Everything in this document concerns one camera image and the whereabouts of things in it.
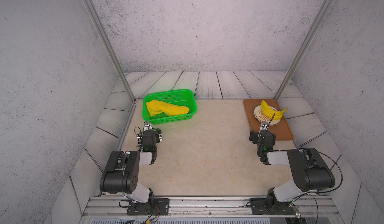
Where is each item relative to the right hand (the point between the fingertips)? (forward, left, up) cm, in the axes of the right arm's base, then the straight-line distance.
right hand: (263, 130), depth 93 cm
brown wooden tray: (+6, -16, -8) cm, 19 cm away
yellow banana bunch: (+16, -9, -2) cm, 18 cm away
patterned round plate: (+17, -4, -6) cm, 18 cm away
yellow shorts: (+18, +71, +2) cm, 73 cm away
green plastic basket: (+32, +53, -2) cm, 62 cm away
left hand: (-1, +69, +2) cm, 69 cm away
